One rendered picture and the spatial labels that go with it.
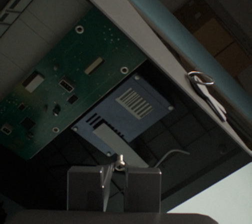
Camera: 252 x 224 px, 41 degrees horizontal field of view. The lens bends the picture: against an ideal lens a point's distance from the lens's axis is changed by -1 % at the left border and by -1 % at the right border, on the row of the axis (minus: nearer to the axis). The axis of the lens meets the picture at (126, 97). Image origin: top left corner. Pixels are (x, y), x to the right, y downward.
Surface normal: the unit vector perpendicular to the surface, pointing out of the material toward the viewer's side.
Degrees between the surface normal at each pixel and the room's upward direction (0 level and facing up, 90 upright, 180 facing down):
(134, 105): 90
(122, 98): 90
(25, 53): 90
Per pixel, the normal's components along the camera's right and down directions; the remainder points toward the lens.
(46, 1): -0.02, 0.54
